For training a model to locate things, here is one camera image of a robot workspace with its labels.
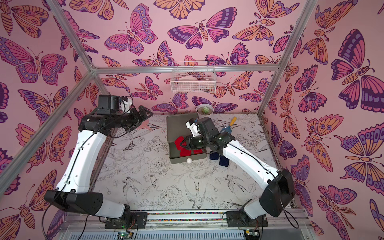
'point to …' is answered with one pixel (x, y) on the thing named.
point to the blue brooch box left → (214, 156)
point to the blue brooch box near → (223, 161)
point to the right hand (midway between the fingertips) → (179, 146)
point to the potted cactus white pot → (204, 110)
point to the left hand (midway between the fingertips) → (149, 116)
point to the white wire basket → (193, 77)
